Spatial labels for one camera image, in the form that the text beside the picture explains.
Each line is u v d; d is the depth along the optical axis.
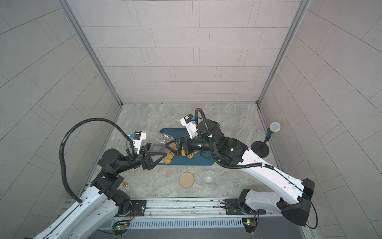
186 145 0.51
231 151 0.44
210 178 0.81
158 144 0.58
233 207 0.68
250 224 0.68
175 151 0.51
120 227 0.64
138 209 0.71
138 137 0.56
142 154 0.55
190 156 0.88
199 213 0.71
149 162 0.53
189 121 0.54
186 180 0.79
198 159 0.87
